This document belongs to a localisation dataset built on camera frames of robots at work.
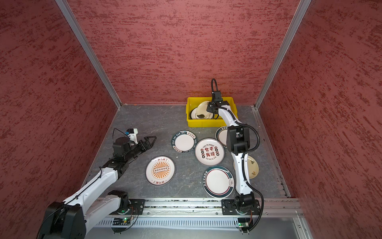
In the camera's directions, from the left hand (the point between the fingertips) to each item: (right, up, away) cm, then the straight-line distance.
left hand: (152, 142), depth 84 cm
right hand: (+37, +20, +23) cm, 48 cm away
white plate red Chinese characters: (+34, -8, +11) cm, 37 cm away
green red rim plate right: (+44, +2, +20) cm, 48 cm away
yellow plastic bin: (+22, +26, +31) cm, 47 cm away
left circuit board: (-10, -36, -13) cm, 40 cm away
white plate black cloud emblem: (+25, +18, +30) cm, 43 cm away
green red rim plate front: (+38, -22, -1) cm, 44 cm away
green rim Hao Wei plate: (+17, -2, +15) cm, 23 cm away
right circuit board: (+49, -37, -13) cm, 62 cm away
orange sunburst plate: (+4, -17, +3) cm, 18 cm away
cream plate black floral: (+30, +19, +30) cm, 46 cm away
